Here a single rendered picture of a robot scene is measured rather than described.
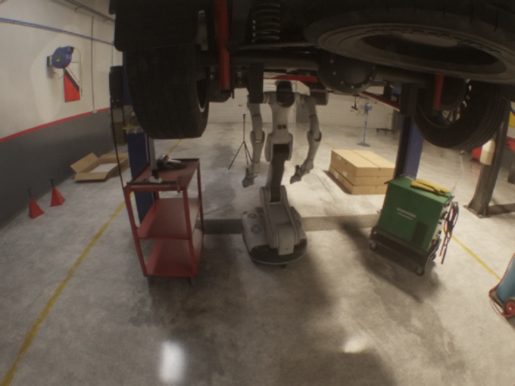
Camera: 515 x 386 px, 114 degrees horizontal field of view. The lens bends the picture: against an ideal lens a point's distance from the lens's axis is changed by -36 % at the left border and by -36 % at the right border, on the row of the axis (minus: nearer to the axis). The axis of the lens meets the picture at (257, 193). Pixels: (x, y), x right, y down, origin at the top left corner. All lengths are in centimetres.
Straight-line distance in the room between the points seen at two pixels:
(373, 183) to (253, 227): 242
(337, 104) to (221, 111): 530
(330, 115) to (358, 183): 842
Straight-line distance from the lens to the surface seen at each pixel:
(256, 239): 225
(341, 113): 1242
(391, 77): 150
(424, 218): 242
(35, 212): 428
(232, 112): 1141
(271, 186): 226
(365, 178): 406
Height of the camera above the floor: 148
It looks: 23 degrees down
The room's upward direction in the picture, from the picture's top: 1 degrees clockwise
